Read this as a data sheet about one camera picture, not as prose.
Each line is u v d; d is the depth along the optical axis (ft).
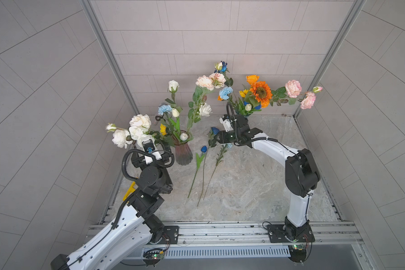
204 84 2.18
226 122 2.67
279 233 2.34
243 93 2.92
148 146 1.63
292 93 2.27
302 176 1.61
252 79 2.85
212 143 3.33
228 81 2.73
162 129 2.67
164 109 2.41
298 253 2.26
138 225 1.54
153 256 2.15
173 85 2.54
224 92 2.68
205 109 2.35
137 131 1.81
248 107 2.69
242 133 2.29
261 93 2.37
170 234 2.33
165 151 1.94
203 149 3.18
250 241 2.32
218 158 3.08
